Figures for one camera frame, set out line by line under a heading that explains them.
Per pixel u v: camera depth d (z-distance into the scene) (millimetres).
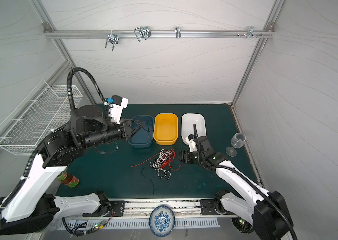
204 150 624
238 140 845
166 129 1049
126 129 446
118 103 466
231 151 931
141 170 865
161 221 702
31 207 384
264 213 390
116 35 784
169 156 801
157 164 862
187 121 1068
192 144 749
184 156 713
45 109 733
